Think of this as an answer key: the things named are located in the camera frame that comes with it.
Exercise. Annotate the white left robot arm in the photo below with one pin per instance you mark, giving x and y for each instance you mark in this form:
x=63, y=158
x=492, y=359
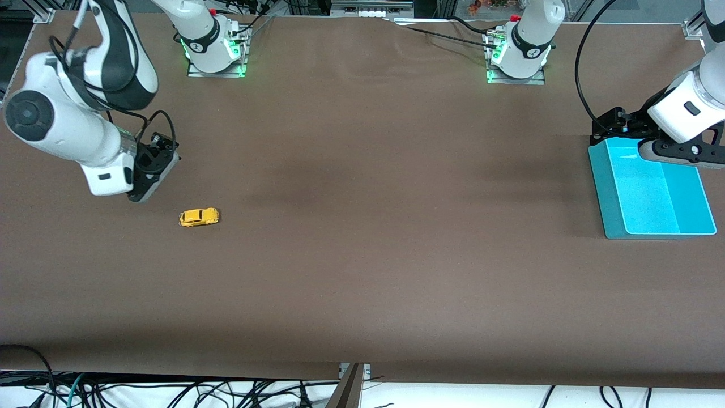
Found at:
x=688, y=99

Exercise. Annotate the white flat sheet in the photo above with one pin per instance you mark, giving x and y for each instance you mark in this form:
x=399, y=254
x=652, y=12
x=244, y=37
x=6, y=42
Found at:
x=425, y=21

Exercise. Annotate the yellow beetle toy car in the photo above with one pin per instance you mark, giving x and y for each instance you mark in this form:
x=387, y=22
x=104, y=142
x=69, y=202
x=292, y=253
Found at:
x=198, y=217

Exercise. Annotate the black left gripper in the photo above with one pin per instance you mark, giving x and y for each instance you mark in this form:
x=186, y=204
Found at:
x=630, y=125

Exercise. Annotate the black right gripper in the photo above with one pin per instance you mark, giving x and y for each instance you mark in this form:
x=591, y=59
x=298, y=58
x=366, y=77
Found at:
x=150, y=164

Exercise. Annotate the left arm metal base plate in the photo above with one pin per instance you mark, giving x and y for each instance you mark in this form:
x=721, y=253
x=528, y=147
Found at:
x=515, y=81

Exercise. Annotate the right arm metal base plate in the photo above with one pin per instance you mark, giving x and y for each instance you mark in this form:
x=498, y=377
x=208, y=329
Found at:
x=215, y=74

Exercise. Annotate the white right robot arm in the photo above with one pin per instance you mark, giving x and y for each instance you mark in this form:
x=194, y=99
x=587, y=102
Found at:
x=56, y=122

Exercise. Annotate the grey network switch box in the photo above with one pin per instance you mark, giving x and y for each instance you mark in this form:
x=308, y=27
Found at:
x=371, y=8

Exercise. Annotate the teal plastic bin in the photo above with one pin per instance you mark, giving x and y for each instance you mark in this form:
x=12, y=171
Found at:
x=651, y=198

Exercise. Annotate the silver table edge bracket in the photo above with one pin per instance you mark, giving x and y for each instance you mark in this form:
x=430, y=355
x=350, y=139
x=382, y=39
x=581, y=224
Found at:
x=367, y=371

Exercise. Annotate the dark grey support beam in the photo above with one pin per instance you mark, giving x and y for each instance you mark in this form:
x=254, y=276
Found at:
x=346, y=394

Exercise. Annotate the orange red background object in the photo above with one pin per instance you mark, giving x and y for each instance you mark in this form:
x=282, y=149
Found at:
x=474, y=7

